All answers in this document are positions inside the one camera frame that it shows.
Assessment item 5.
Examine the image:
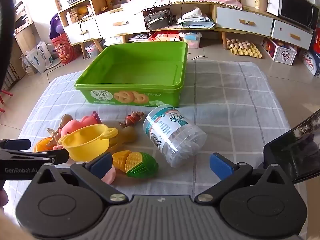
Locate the white plastic crate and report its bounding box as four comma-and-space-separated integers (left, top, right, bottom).
262, 37, 298, 66

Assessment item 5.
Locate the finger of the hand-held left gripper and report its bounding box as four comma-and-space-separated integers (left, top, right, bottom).
0, 149, 69, 166
0, 138, 32, 151

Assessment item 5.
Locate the black microwave oven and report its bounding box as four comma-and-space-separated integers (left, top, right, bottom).
278, 0, 320, 34

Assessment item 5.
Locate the white plastic bag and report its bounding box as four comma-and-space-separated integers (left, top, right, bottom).
25, 41, 54, 74

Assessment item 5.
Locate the printed cardboard box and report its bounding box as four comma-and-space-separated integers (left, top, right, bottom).
299, 49, 320, 78

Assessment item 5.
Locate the grey cabinet drawer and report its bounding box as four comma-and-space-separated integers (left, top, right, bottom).
271, 19, 315, 50
216, 6, 273, 37

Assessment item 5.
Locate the white cabinet drawer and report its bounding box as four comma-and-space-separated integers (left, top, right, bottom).
96, 11, 147, 40
64, 21, 97, 46

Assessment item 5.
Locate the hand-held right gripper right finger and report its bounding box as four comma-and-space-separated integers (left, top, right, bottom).
194, 152, 293, 204

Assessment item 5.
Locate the purple bag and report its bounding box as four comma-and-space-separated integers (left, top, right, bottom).
49, 13, 66, 39

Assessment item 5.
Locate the person's left hand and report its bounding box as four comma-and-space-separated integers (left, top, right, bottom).
0, 188, 9, 206

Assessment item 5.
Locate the black bag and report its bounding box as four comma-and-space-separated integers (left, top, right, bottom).
144, 9, 173, 31

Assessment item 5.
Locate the red plastic chair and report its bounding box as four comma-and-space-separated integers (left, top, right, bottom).
0, 90, 13, 113

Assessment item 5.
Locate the pile of papers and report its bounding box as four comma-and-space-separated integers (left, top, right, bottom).
176, 7, 215, 30

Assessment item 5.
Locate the pink round toy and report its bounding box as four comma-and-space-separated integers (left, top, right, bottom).
61, 110, 102, 140

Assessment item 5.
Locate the green plastic cookie box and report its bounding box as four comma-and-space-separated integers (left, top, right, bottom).
74, 41, 189, 108

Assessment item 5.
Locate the pink toy block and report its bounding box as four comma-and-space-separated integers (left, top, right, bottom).
101, 166, 117, 185

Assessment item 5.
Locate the olive toy hand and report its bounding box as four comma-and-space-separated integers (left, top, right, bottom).
114, 126, 138, 147

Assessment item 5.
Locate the brown toy figure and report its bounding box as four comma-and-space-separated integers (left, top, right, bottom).
118, 110, 146, 128

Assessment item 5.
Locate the yellow toy pot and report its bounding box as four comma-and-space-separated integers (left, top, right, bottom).
58, 124, 119, 162

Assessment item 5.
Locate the white wooden TV cabinet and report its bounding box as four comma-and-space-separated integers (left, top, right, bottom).
57, 1, 315, 53

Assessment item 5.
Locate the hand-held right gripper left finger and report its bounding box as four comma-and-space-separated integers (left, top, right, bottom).
30, 152, 128, 205

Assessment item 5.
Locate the brown toy gourd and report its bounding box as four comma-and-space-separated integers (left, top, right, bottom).
59, 114, 74, 130

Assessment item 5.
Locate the toy corn cob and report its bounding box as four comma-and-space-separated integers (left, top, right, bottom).
112, 150, 159, 180

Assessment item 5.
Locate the person's left forearm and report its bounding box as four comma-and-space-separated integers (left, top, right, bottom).
0, 209, 33, 240

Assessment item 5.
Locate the orange toy bowl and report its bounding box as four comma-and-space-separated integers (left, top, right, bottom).
33, 136, 66, 153

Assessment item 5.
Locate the pink tasselled cloth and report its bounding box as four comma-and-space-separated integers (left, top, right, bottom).
130, 0, 243, 15

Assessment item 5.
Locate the beige toy skeleton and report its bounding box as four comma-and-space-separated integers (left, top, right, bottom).
47, 127, 59, 148

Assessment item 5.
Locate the clear cotton swab jar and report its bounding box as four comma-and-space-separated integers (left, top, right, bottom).
142, 104, 208, 168

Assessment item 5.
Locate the clear storage box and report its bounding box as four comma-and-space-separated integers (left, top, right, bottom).
179, 31, 202, 49

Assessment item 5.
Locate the tray of eggs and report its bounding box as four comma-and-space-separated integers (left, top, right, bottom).
226, 38, 263, 59

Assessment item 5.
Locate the red gift bag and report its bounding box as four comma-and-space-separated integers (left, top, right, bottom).
51, 33, 78, 64

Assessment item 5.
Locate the grey checked tablecloth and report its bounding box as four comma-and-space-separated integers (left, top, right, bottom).
5, 60, 292, 203

